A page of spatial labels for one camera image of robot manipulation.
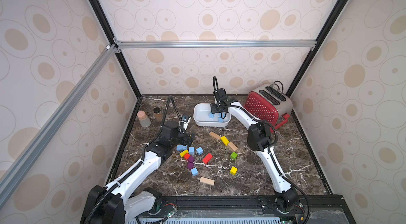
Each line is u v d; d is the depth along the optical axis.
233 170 0.83
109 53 0.83
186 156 0.88
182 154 0.90
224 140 0.96
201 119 1.06
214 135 0.97
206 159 0.89
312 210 0.73
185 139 0.73
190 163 0.87
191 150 0.90
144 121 0.98
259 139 0.67
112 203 0.39
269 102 0.91
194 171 0.82
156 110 1.02
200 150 0.90
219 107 0.81
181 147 0.92
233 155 0.88
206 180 0.81
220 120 1.03
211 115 1.05
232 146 0.92
